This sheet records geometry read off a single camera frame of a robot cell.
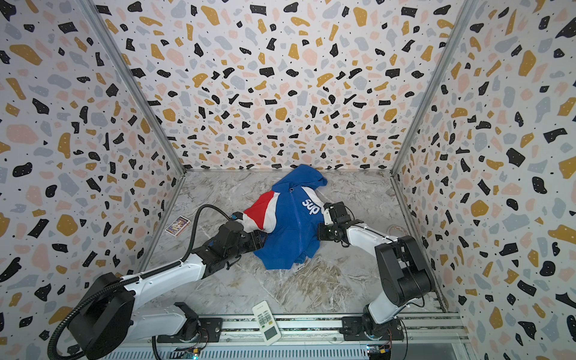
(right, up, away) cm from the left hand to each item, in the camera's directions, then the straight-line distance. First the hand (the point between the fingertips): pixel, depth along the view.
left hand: (262, 232), depth 84 cm
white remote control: (+3, -28, -10) cm, 30 cm away
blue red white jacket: (+10, +4, +16) cm, 19 cm away
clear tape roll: (+57, 0, +15) cm, 59 cm away
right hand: (+21, 0, +9) cm, 22 cm away
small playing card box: (-39, 0, +13) cm, 41 cm away
